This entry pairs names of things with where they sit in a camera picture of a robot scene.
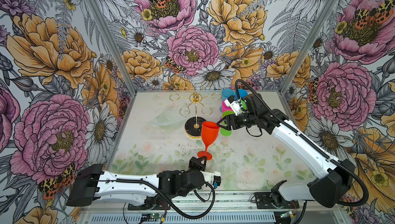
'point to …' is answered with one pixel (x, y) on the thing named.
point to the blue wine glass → (243, 93)
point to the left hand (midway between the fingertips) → (201, 156)
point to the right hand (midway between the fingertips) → (222, 128)
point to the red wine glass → (210, 132)
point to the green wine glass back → (223, 131)
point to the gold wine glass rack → (193, 127)
